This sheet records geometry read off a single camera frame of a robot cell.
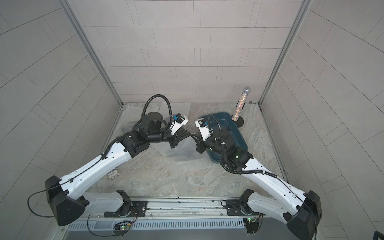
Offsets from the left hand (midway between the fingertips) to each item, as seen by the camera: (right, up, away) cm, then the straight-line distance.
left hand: (191, 132), depth 67 cm
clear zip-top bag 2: (-48, +8, +42) cm, 64 cm away
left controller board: (-31, -42, -2) cm, 52 cm away
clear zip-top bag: (-3, -9, +6) cm, 12 cm away
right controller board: (+28, -43, +1) cm, 51 cm away
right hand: (0, -1, +1) cm, 2 cm away
